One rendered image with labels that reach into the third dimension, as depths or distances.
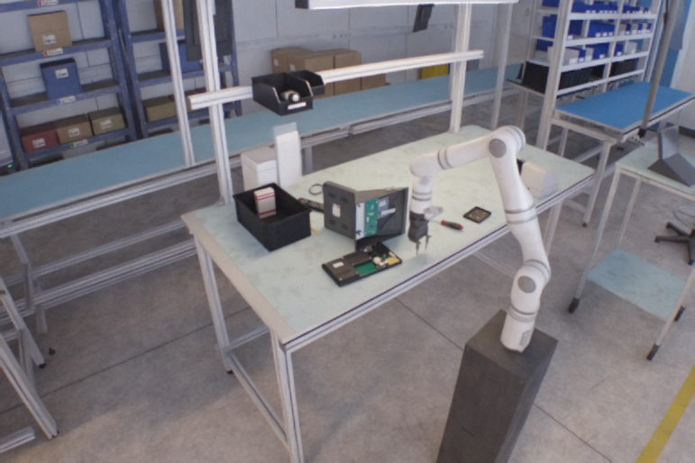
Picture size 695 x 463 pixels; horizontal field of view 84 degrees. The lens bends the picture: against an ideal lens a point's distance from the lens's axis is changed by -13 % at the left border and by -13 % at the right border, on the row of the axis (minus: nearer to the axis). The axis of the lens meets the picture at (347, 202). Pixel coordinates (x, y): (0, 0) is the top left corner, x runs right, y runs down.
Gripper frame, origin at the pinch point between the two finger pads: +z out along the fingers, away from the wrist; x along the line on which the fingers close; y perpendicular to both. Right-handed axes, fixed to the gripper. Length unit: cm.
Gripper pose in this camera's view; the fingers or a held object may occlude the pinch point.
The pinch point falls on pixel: (421, 252)
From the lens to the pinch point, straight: 165.4
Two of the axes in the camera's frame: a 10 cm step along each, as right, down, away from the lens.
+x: -7.2, 3.4, -6.0
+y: -6.9, -3.5, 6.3
